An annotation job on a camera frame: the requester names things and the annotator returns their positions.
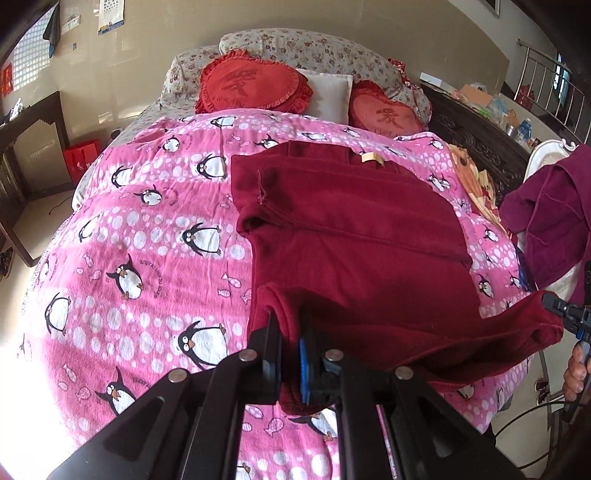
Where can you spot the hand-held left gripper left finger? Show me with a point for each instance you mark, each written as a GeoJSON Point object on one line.
{"type": "Point", "coordinates": [270, 369]}

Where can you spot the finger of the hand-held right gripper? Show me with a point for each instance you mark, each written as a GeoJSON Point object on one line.
{"type": "Point", "coordinates": [581, 331]}
{"type": "Point", "coordinates": [561, 307]}

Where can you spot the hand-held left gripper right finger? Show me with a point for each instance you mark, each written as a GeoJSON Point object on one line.
{"type": "Point", "coordinates": [304, 369]}

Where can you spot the dark red fleece garment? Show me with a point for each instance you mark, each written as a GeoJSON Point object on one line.
{"type": "Point", "coordinates": [360, 240]}

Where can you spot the person's right hand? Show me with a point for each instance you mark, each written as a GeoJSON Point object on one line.
{"type": "Point", "coordinates": [577, 374]}

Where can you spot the maroon garment on chair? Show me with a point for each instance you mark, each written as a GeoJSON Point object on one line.
{"type": "Point", "coordinates": [554, 221]}

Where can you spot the orange cartoon print cloth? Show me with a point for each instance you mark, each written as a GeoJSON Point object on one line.
{"type": "Point", "coordinates": [480, 184]}

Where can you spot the pink penguin print blanket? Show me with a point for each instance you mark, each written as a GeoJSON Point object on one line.
{"type": "Point", "coordinates": [138, 230]}

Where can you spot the dark wooden headboard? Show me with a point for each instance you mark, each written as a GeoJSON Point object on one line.
{"type": "Point", "coordinates": [475, 134]}

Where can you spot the orange paper box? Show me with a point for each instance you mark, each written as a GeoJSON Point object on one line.
{"type": "Point", "coordinates": [473, 94]}

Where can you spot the metal railing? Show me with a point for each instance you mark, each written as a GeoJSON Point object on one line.
{"type": "Point", "coordinates": [538, 69]}

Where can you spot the small red heart cushion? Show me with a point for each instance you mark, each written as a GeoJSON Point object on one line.
{"type": "Point", "coordinates": [385, 115]}

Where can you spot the white flat box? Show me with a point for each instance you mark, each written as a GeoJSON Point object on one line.
{"type": "Point", "coordinates": [431, 79]}

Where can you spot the white pillow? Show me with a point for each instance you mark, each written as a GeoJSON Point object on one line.
{"type": "Point", "coordinates": [330, 94]}

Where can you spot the red ruffled cloth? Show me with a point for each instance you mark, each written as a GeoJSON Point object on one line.
{"type": "Point", "coordinates": [401, 74]}

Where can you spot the red gift bag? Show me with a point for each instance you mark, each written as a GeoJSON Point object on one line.
{"type": "Point", "coordinates": [81, 159]}

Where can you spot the pair of dark shoes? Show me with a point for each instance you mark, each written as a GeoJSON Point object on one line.
{"type": "Point", "coordinates": [5, 263]}

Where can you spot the large red heart cushion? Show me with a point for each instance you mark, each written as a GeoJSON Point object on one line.
{"type": "Point", "coordinates": [254, 83]}

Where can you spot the small floral pillow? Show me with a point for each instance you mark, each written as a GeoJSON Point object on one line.
{"type": "Point", "coordinates": [182, 69]}

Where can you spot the long floral pillow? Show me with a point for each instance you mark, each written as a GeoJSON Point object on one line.
{"type": "Point", "coordinates": [323, 50]}

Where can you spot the dark wooden table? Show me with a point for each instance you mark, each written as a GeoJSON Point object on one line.
{"type": "Point", "coordinates": [46, 115]}

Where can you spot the dark hanging cloth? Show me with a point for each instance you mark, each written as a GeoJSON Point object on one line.
{"type": "Point", "coordinates": [51, 23]}

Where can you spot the framed wall picture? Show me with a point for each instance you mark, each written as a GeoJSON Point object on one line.
{"type": "Point", "coordinates": [491, 7]}

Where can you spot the wall calendar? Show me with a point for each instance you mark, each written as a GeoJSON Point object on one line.
{"type": "Point", "coordinates": [111, 16]}

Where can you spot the red wall sticker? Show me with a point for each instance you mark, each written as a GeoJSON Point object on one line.
{"type": "Point", "coordinates": [6, 79]}

